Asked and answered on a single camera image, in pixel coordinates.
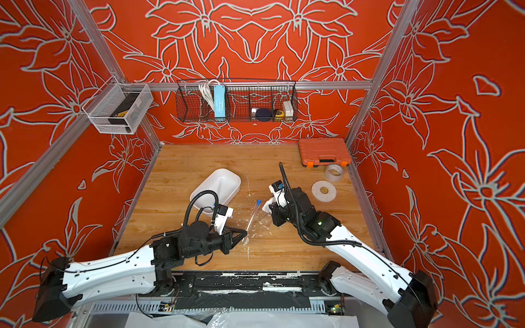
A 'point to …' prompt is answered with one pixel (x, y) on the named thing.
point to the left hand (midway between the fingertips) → (247, 233)
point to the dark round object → (264, 115)
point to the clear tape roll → (333, 173)
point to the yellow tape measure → (278, 113)
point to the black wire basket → (237, 101)
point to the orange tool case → (324, 151)
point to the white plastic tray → (225, 183)
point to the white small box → (288, 110)
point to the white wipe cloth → (266, 207)
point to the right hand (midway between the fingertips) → (266, 206)
